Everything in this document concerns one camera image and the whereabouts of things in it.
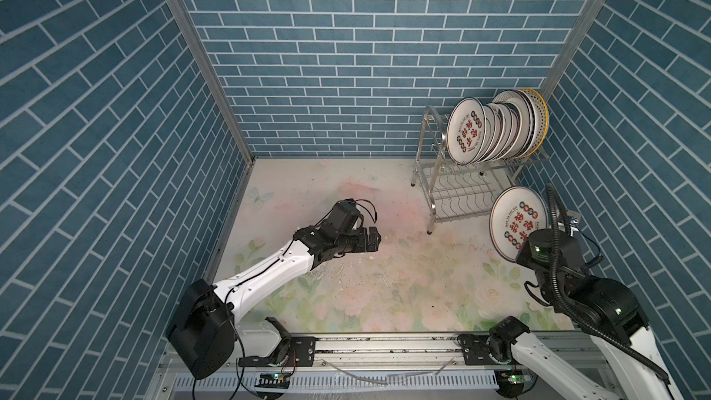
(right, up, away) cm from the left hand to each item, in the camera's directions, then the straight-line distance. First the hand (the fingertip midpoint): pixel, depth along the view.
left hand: (376, 241), depth 80 cm
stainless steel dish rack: (+30, +14, +25) cm, 41 cm away
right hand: (+38, +4, -16) cm, 41 cm away
